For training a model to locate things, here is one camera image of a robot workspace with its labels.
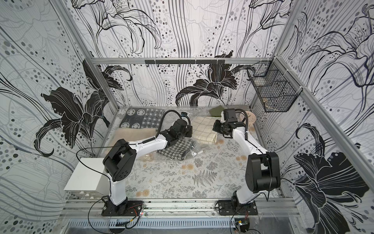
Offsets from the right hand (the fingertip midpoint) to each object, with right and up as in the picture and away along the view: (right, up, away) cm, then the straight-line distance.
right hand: (216, 124), depth 91 cm
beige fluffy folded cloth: (-57, -7, +8) cm, 58 cm away
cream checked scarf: (-9, -5, +1) cm, 10 cm away
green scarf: (+5, +10, +27) cm, 30 cm away
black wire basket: (+36, +23, -3) cm, 43 cm away
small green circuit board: (+10, -48, -20) cm, 53 cm away
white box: (-69, -26, -21) cm, 76 cm away
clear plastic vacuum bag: (-35, +3, +20) cm, 41 cm away
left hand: (-17, -2, +2) cm, 17 cm away
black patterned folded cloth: (-53, +5, +16) cm, 55 cm away
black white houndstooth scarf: (-26, -17, 0) cm, 31 cm away
